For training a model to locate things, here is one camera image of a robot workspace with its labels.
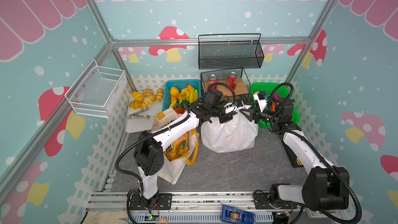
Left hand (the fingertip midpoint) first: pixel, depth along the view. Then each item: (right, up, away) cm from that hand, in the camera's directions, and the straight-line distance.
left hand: (234, 113), depth 79 cm
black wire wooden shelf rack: (+9, +13, +19) cm, 25 cm away
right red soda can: (+1, +20, +13) cm, 24 cm away
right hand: (+4, +3, -2) cm, 6 cm away
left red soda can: (-11, +20, +12) cm, 25 cm away
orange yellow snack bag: (-29, -18, +2) cm, 34 cm away
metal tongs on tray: (-61, -2, +29) cm, 68 cm away
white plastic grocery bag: (+4, -12, +8) cm, 15 cm away
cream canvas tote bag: (-31, -27, -6) cm, 41 cm away
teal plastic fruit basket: (-34, +21, +37) cm, 54 cm away
